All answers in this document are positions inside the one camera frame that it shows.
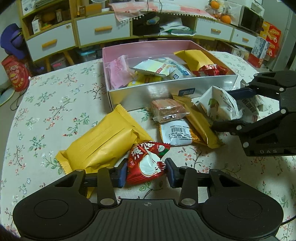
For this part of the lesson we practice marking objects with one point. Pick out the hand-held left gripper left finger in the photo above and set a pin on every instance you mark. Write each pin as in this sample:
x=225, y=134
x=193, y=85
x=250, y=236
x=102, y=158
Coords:
x=122, y=176

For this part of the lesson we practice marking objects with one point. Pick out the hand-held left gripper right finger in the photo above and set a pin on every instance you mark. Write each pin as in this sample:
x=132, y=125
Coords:
x=170, y=176

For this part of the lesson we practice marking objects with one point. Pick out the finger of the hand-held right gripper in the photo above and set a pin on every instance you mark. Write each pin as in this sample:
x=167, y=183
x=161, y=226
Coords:
x=241, y=93
x=231, y=126

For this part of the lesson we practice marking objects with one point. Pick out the red white snack packet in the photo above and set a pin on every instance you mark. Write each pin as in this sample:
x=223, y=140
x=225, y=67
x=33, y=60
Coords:
x=145, y=162

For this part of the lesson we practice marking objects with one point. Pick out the gold foil snack packet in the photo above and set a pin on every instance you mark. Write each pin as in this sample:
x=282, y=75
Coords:
x=201, y=122

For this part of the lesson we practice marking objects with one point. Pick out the small red snack packet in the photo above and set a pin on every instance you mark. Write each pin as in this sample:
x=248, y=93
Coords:
x=204, y=70
x=220, y=70

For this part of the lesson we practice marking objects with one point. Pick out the plain yellow snack packet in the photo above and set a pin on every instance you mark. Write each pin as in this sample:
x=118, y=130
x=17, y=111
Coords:
x=194, y=59
x=104, y=143

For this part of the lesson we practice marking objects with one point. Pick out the white orange barcode packet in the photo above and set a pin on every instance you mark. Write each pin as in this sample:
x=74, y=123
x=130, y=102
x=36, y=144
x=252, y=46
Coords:
x=177, y=133

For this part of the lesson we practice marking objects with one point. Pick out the clear wafer packet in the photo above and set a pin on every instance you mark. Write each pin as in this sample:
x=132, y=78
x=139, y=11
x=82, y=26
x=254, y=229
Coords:
x=167, y=110

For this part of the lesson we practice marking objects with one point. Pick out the blue white snack packet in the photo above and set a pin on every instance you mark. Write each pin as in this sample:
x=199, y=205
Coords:
x=180, y=69

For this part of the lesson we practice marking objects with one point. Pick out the silver pink cardboard box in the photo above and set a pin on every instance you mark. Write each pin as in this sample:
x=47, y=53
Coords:
x=150, y=95

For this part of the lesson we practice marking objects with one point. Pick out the white yellow snack packet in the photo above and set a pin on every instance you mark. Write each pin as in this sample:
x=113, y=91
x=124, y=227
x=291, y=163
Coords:
x=150, y=67

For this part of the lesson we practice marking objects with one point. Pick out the yellow printed snack packet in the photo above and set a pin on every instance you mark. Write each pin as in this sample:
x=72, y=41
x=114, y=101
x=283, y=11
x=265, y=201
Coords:
x=143, y=80

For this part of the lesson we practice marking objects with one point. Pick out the pink snack packet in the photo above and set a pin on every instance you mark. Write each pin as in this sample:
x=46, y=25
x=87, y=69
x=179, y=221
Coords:
x=118, y=71

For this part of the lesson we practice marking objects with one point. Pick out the red carton box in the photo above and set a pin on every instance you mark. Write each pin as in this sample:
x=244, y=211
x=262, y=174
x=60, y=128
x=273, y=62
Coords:
x=255, y=61

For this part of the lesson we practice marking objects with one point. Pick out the white patterned box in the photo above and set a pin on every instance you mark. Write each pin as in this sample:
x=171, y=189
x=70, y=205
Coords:
x=238, y=50

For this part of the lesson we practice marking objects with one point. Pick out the blue white carton box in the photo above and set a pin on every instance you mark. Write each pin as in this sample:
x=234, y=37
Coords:
x=260, y=47

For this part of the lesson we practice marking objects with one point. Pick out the white cabinet drawer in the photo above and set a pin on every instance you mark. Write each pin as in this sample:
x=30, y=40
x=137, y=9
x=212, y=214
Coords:
x=49, y=42
x=103, y=29
x=244, y=38
x=214, y=30

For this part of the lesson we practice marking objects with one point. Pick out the stack of orange cartons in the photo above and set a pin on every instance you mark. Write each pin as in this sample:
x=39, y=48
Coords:
x=271, y=34

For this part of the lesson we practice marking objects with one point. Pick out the white microwave oven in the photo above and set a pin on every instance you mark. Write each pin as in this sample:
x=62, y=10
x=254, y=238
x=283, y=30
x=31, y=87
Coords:
x=251, y=19

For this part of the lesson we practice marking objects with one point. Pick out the orange fruit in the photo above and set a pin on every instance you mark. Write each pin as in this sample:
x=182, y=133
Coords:
x=214, y=3
x=225, y=19

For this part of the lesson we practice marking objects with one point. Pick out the pile of papers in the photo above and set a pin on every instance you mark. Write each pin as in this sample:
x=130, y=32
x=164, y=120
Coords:
x=175, y=27

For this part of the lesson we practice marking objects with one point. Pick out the floral tablecloth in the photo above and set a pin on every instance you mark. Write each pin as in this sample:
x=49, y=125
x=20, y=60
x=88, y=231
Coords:
x=57, y=104

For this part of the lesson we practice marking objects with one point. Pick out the black bag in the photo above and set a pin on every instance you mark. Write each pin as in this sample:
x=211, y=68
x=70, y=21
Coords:
x=145, y=26

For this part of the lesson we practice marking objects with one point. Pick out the pink runner cloth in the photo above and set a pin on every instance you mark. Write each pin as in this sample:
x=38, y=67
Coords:
x=129, y=9

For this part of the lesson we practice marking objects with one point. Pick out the round white scale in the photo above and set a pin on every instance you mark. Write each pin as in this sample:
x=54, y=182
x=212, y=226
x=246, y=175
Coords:
x=4, y=97

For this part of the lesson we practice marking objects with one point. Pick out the red printed bag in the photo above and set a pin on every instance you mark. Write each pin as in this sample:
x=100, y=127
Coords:
x=15, y=71

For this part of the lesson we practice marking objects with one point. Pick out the wooden storage cabinet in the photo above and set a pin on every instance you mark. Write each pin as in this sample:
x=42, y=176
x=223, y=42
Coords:
x=74, y=14

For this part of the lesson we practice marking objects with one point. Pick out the purple plush toy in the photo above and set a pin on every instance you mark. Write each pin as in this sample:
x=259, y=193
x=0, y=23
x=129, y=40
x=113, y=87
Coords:
x=11, y=39

